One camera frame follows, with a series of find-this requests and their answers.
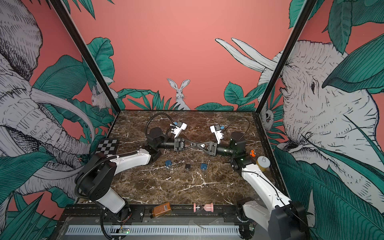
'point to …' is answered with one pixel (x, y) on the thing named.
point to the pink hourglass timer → (209, 207)
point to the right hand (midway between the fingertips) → (198, 146)
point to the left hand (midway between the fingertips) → (195, 146)
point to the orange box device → (159, 210)
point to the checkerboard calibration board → (108, 146)
